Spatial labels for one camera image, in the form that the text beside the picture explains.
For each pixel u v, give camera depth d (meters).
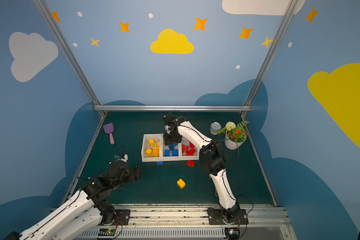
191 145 0.64
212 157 0.57
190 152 0.98
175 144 1.01
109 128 1.11
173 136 0.81
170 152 0.98
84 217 0.58
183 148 0.93
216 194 0.66
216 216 0.75
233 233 0.73
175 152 0.98
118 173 0.59
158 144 1.01
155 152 0.95
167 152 0.96
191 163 0.93
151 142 1.00
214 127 1.07
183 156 0.92
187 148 0.98
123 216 0.75
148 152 0.95
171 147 0.99
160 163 0.93
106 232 0.73
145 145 1.02
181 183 0.84
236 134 0.88
